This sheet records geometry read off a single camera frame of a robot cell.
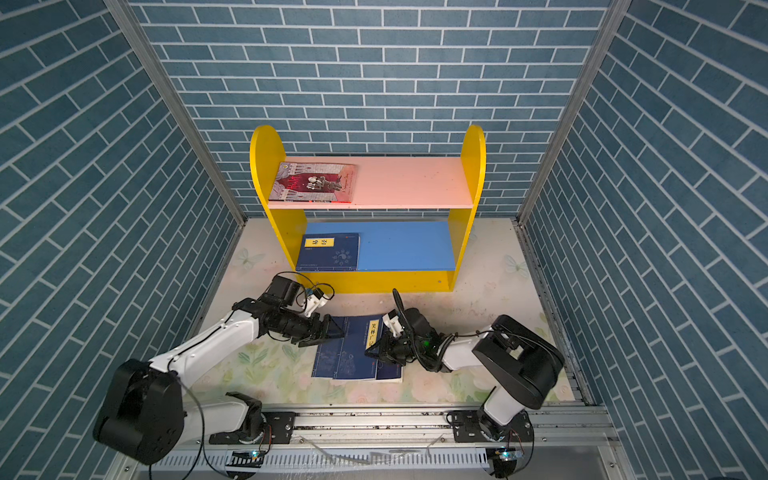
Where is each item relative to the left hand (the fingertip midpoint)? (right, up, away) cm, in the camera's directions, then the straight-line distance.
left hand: (335, 337), depth 80 cm
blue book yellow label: (-4, +23, +12) cm, 26 cm away
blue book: (+2, -7, +3) cm, 8 cm away
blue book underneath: (+15, -8, -3) cm, 17 cm away
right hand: (+7, -5, +1) cm, 9 cm away
